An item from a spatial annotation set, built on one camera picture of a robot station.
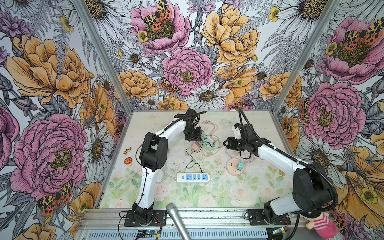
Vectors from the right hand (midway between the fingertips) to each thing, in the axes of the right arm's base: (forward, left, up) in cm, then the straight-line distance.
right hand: (226, 147), depth 88 cm
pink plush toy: (-39, -39, -6) cm, 55 cm away
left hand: (+7, +15, -4) cm, 17 cm away
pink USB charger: (+5, +18, -5) cm, 20 cm away
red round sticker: (-1, +60, -10) cm, 61 cm away
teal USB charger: (-9, -7, -4) cm, 12 cm away
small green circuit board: (-38, +39, -10) cm, 56 cm away
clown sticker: (+6, +62, -9) cm, 63 cm away
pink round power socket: (-8, -3, -8) cm, 12 cm away
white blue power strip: (-14, +20, -8) cm, 26 cm away
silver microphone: (-29, +30, -6) cm, 42 cm away
